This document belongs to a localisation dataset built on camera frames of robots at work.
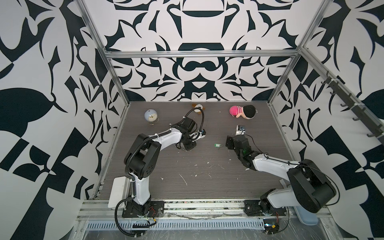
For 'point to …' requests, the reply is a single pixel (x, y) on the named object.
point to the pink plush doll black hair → (247, 111)
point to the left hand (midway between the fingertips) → (193, 140)
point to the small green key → (217, 145)
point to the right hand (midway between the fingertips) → (233, 135)
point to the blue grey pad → (306, 217)
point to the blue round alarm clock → (151, 115)
